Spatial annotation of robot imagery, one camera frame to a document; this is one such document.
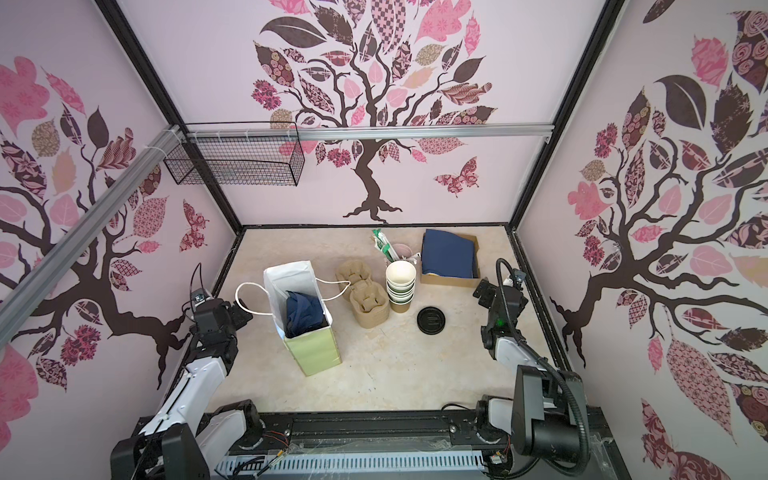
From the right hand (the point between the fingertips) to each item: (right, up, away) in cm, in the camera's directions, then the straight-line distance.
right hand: (501, 282), depth 88 cm
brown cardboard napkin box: (-18, -1, +12) cm, 22 cm away
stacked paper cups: (-31, 0, -6) cm, 31 cm away
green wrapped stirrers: (-36, +11, +4) cm, 38 cm away
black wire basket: (-97, +47, +34) cm, 113 cm away
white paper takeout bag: (-50, -14, -20) cm, 56 cm away
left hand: (-81, -9, -3) cm, 82 cm away
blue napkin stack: (-13, +8, +22) cm, 27 cm away
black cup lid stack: (-21, -13, +5) cm, 25 cm away
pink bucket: (-30, +10, +12) cm, 33 cm away
